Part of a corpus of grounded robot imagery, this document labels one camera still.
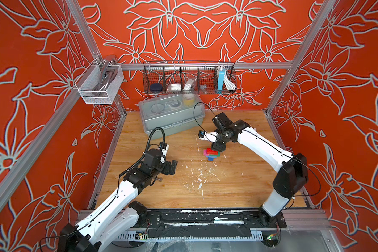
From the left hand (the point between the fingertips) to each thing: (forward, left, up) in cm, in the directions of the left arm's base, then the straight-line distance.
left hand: (168, 158), depth 80 cm
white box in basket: (+35, -1, +20) cm, 40 cm away
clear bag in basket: (+38, -9, +19) cm, 44 cm away
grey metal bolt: (-6, +5, -12) cm, 15 cm away
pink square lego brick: (+7, -20, -5) cm, 21 cm away
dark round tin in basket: (+40, +12, +16) cm, 44 cm away
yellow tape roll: (+42, -8, +5) cm, 43 cm away
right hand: (+11, -22, +3) cm, 25 cm away
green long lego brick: (+7, -27, -5) cm, 29 cm away
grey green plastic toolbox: (+24, +6, +7) cm, 26 cm away
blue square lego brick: (+8, -23, -12) cm, 27 cm away
